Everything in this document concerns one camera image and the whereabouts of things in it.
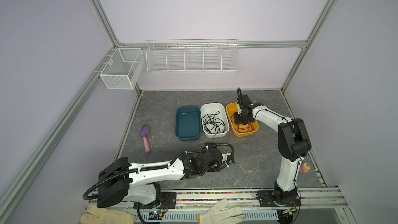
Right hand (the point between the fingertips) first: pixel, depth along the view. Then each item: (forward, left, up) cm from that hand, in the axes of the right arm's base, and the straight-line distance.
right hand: (238, 121), depth 98 cm
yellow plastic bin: (+11, +2, +1) cm, 11 cm away
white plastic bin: (+11, +19, 0) cm, 22 cm away
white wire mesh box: (+27, +74, +22) cm, 82 cm away
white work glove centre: (-48, +15, -4) cm, 51 cm away
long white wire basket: (+32, +29, +27) cm, 51 cm away
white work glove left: (-49, +70, -2) cm, 86 cm away
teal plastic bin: (0, +32, -2) cm, 32 cm away
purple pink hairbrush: (-6, +60, -2) cm, 60 cm away
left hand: (-23, +15, +7) cm, 28 cm away
